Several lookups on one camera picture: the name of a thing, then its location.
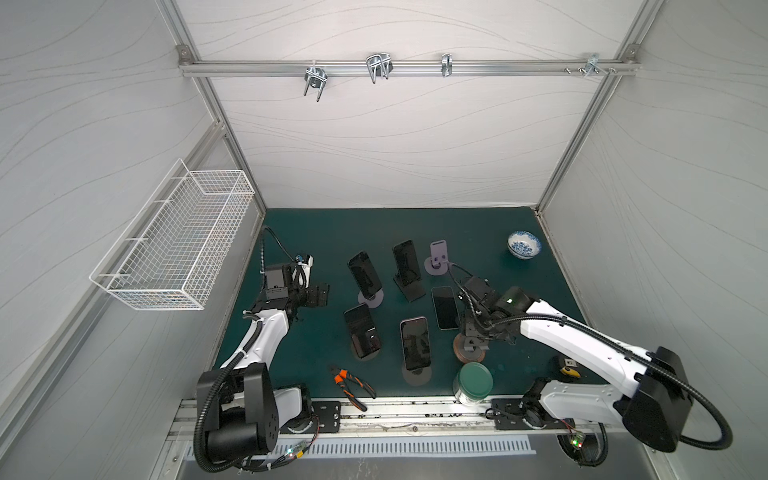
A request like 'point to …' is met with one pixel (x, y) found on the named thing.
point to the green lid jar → (472, 383)
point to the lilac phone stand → (437, 264)
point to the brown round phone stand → (467, 356)
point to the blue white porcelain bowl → (523, 245)
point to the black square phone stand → (411, 286)
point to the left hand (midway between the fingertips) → (316, 280)
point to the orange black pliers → (341, 376)
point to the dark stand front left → (366, 357)
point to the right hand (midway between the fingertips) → (477, 320)
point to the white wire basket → (172, 250)
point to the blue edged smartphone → (445, 308)
